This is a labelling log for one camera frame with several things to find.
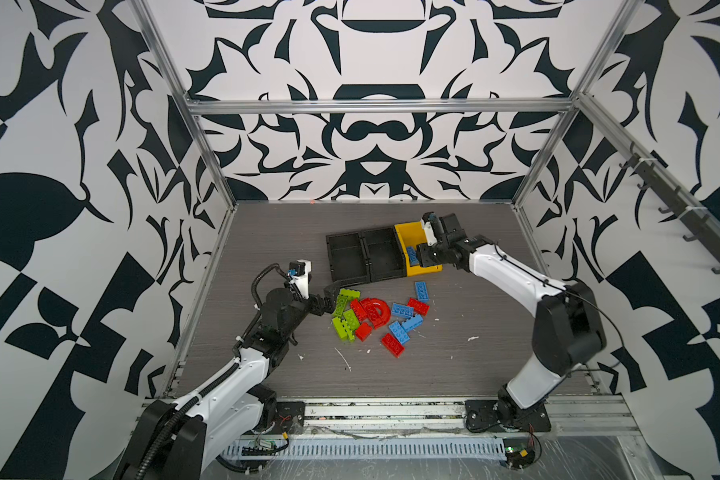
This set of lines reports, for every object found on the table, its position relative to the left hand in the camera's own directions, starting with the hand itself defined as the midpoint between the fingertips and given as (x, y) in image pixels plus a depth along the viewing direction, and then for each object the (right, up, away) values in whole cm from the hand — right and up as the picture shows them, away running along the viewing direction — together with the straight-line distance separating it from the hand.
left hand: (324, 274), depth 81 cm
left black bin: (+5, +2, +27) cm, 28 cm away
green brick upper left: (+4, -10, +11) cm, 15 cm away
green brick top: (+6, -8, +13) cm, 16 cm away
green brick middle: (+7, -15, +8) cm, 19 cm away
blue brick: (+29, -7, +13) cm, 32 cm away
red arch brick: (+15, -12, +10) cm, 22 cm away
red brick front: (+19, -20, +4) cm, 28 cm away
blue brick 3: (+25, -15, +6) cm, 30 cm away
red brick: (+27, -11, +10) cm, 31 cm away
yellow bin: (+27, +10, +21) cm, 35 cm away
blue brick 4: (+21, -17, +6) cm, 28 cm away
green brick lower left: (+5, -16, +4) cm, 18 cm away
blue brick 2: (+22, -13, +10) cm, 28 cm away
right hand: (+29, +6, +10) cm, 31 cm away
